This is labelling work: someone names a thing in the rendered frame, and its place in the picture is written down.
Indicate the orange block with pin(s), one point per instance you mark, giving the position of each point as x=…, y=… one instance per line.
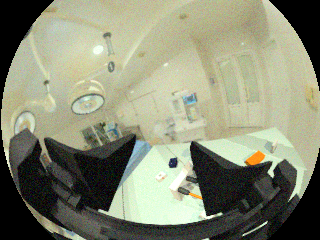
x=255, y=158

